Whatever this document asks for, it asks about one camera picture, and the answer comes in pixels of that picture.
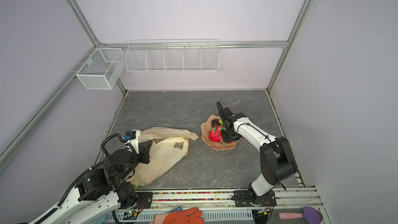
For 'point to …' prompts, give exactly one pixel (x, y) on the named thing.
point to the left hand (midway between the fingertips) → (152, 144)
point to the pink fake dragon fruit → (215, 134)
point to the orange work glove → (192, 215)
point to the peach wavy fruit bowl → (205, 127)
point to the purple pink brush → (311, 214)
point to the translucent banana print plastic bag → (168, 147)
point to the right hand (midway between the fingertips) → (231, 139)
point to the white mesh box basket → (102, 69)
